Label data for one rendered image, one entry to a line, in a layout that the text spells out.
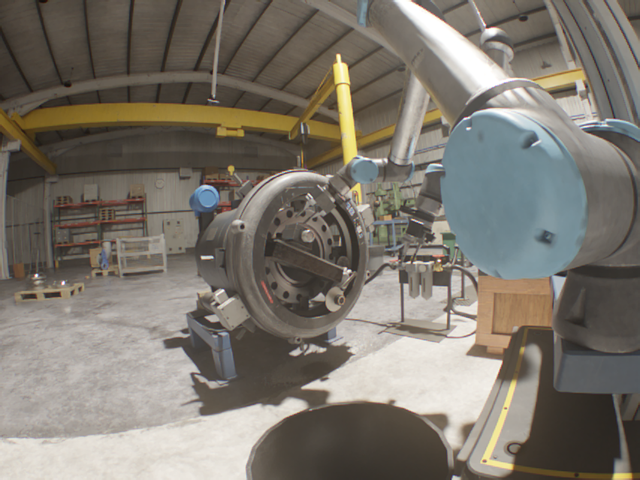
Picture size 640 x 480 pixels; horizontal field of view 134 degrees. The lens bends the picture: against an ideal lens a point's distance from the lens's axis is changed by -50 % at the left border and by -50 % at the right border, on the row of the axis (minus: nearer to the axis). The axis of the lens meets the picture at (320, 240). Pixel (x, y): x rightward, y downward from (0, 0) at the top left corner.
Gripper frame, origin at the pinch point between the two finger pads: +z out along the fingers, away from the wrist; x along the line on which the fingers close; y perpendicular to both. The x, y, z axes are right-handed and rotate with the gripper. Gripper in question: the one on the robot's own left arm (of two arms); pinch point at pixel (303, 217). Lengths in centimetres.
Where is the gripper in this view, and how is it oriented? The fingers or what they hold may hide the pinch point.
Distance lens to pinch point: 111.3
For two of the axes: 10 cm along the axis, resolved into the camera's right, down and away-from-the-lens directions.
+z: -7.4, 6.6, 0.9
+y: -5.3, -6.7, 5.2
